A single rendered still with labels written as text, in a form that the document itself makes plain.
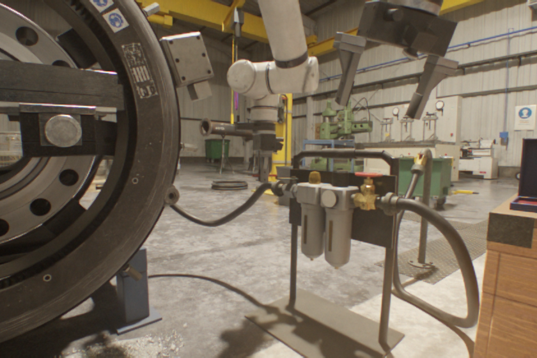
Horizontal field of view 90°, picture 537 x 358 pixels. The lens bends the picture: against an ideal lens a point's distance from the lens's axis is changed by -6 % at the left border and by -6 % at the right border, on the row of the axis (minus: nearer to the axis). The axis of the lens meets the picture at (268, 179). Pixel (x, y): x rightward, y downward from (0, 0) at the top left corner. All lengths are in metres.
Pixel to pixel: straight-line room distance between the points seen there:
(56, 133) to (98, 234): 0.21
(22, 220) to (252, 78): 0.59
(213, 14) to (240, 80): 12.71
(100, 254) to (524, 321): 0.70
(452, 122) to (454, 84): 5.04
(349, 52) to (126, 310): 0.94
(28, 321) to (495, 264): 0.75
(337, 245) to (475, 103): 10.50
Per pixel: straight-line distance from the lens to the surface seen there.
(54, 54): 0.73
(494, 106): 11.03
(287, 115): 4.03
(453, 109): 6.62
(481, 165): 9.49
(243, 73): 0.80
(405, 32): 0.48
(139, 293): 1.05
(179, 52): 0.70
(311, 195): 0.87
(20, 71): 0.57
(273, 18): 0.70
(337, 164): 11.56
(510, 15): 11.63
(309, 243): 0.91
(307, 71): 0.76
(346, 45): 0.46
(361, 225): 0.89
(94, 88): 0.57
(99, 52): 0.67
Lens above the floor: 0.55
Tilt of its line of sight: 5 degrees down
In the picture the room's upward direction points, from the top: 1 degrees clockwise
